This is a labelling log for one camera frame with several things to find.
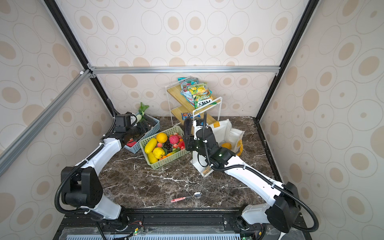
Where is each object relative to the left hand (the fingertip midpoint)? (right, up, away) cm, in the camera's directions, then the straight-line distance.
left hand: (151, 123), depth 86 cm
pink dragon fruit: (+11, -10, +14) cm, 20 cm away
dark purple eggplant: (+22, -5, -13) cm, 26 cm away
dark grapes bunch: (+7, -15, +14) cm, 22 cm away
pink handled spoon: (+26, -40, -6) cm, 48 cm away
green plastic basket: (+12, -4, +20) cm, 24 cm away
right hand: (+20, -8, -12) cm, 25 cm away
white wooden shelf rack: (+14, +13, -1) cm, 19 cm away
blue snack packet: (+18, +6, +13) cm, 23 cm away
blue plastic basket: (-14, -16, +10) cm, 23 cm away
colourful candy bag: (+19, +25, +4) cm, 32 cm away
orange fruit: (+3, -9, +11) cm, 15 cm away
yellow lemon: (+3, -18, +6) cm, 19 cm away
